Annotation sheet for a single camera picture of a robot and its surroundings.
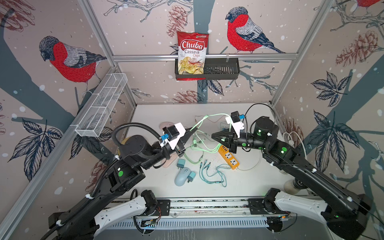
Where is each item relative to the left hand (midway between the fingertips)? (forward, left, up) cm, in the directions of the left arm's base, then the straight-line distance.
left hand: (197, 125), depth 49 cm
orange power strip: (+6, -21, -45) cm, 50 cm away
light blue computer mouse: (-3, +9, -46) cm, 46 cm away
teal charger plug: (-3, +3, -45) cm, 45 cm away
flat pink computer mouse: (+6, +17, -46) cm, 49 cm away
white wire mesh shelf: (+15, +52, -17) cm, 56 cm away
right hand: (+3, -6, -11) cm, 13 cm away
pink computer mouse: (+34, +23, -45) cm, 61 cm away
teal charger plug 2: (+5, +10, -46) cm, 48 cm away
